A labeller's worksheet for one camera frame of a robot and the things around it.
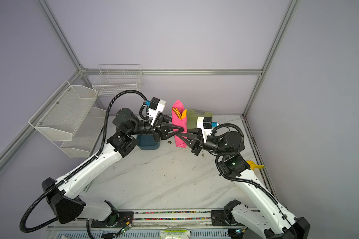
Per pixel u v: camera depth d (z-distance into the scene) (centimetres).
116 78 95
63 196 39
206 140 50
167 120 51
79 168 43
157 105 45
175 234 66
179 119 48
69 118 78
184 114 46
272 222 39
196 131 53
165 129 49
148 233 68
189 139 56
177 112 46
